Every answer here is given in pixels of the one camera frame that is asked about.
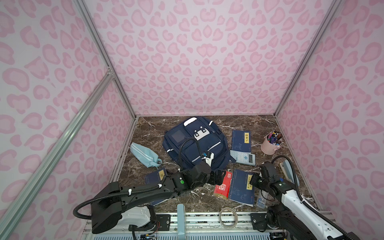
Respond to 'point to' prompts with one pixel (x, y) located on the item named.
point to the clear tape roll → (236, 219)
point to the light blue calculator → (245, 158)
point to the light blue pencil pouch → (149, 158)
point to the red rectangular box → (223, 190)
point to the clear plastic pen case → (262, 199)
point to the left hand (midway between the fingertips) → (221, 169)
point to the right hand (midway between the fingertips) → (251, 178)
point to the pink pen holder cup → (272, 142)
